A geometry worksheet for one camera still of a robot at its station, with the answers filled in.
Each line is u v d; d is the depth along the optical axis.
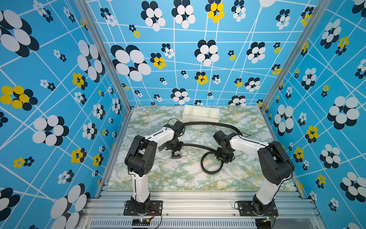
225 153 0.78
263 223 0.70
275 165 0.48
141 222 0.72
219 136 0.77
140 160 0.51
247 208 0.73
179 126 0.79
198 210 0.74
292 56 0.87
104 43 0.83
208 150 0.95
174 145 0.82
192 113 1.18
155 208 0.72
